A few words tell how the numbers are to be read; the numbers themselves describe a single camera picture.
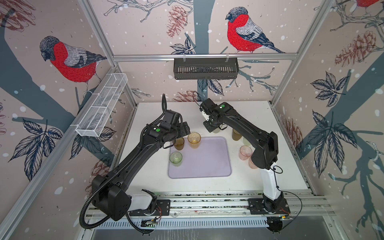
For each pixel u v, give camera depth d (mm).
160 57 1766
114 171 408
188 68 1067
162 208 731
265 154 525
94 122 713
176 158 901
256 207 728
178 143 949
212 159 901
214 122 730
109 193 382
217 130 880
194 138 952
